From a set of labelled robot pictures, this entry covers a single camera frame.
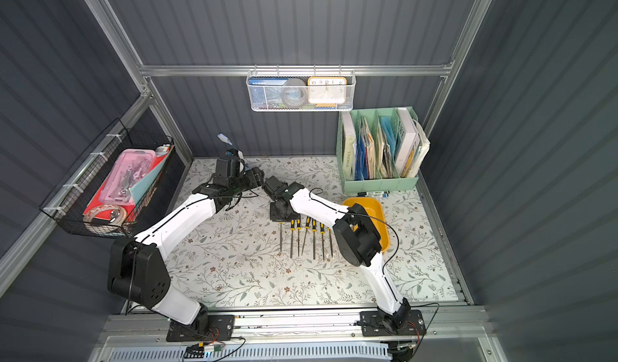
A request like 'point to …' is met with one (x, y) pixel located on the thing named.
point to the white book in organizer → (349, 146)
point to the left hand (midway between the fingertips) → (253, 173)
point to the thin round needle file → (331, 245)
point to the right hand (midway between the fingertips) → (282, 214)
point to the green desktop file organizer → (378, 150)
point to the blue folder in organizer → (360, 159)
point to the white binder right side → (413, 146)
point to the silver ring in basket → (118, 218)
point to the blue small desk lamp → (224, 138)
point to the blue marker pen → (373, 194)
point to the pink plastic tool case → (130, 166)
